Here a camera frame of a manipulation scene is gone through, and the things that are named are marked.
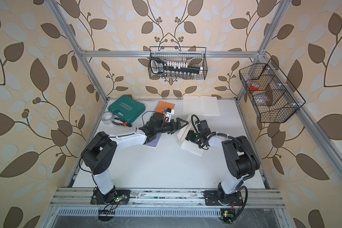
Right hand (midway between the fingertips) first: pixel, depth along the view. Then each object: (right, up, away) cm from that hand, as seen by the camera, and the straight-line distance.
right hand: (187, 137), depth 96 cm
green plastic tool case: (-46, +21, +12) cm, 52 cm away
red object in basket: (+38, +32, -15) cm, 52 cm away
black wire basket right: (+44, +25, -22) cm, 55 cm away
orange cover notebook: (-21, +22, +20) cm, 36 cm away
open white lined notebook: (+13, +23, +21) cm, 34 cm away
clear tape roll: (-61, +13, +12) cm, 63 cm away
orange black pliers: (-46, +8, +9) cm, 48 cm away
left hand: (-3, +11, -14) cm, 18 cm away
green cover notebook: (-1, -3, -6) cm, 7 cm away
